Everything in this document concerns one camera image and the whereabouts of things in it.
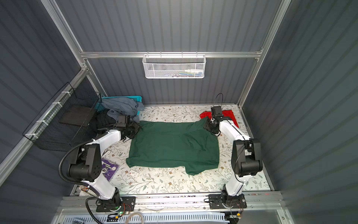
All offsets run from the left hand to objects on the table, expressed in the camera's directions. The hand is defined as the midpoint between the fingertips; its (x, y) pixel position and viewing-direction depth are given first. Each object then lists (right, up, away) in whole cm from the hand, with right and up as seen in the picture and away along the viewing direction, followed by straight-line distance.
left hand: (139, 127), depth 96 cm
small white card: (+1, -27, -14) cm, 30 cm away
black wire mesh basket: (-35, +2, -26) cm, 43 cm away
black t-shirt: (-24, +4, -3) cm, 25 cm away
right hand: (+48, 0, -2) cm, 48 cm away
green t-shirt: (+20, -13, +2) cm, 23 cm away
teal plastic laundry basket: (-31, +15, +5) cm, 35 cm away
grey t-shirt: (-17, +16, +12) cm, 26 cm away
